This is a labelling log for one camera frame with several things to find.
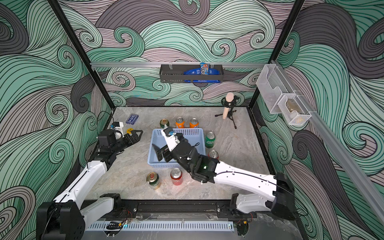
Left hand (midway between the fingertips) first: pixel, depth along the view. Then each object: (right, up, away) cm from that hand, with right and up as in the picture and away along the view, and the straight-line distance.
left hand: (136, 132), depth 82 cm
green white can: (+13, +4, +16) cm, 21 cm away
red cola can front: (+23, -22, -7) cm, 32 cm away
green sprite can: (+42, -5, +8) cm, 44 cm away
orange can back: (+23, +5, +16) cm, 28 cm away
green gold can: (+11, -23, -9) cm, 27 cm away
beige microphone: (+54, +20, +7) cm, 58 cm away
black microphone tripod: (+55, +16, +11) cm, 59 cm away
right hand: (+19, -1, -16) cm, 25 cm away
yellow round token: (-1, +1, -9) cm, 9 cm away
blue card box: (-13, +7, +29) cm, 32 cm away
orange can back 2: (+33, +5, +16) cm, 37 cm away
